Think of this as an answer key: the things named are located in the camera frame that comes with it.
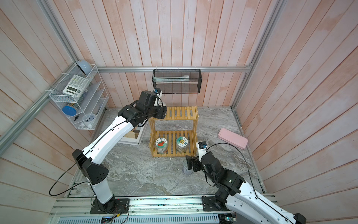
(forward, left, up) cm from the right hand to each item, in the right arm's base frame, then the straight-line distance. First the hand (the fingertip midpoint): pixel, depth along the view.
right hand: (193, 153), depth 75 cm
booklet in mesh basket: (+44, +4, +18) cm, 48 cm away
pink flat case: (+20, -31, -16) cm, 40 cm away
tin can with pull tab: (-5, +4, -10) cm, 12 cm away
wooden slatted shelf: (+22, +10, -15) cm, 28 cm away
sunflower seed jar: (+9, +6, -6) cm, 13 cm away
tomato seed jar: (+9, +19, -6) cm, 22 cm away
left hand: (+20, +19, +14) cm, 30 cm away
